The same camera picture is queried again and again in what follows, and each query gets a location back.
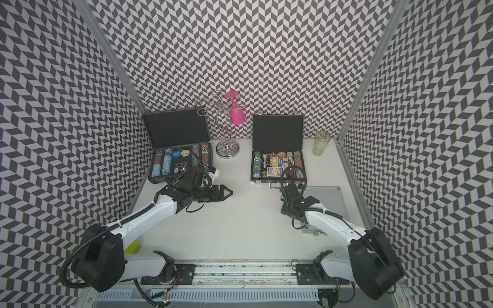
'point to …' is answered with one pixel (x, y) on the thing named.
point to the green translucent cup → (321, 140)
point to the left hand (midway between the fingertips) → (226, 195)
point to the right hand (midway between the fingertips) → (291, 212)
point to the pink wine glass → (237, 115)
